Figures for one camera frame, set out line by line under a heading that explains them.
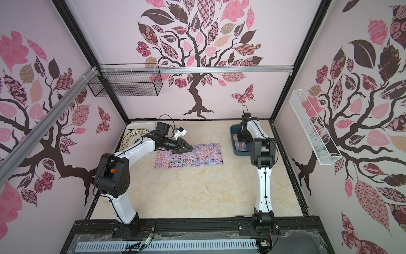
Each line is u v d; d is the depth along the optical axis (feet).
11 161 1.64
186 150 2.72
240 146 3.39
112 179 1.61
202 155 3.29
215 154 3.29
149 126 3.89
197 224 2.49
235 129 3.56
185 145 2.71
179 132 2.77
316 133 2.29
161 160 3.21
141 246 2.27
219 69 3.04
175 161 3.20
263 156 2.14
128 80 3.11
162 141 2.48
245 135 3.04
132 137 3.58
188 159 3.20
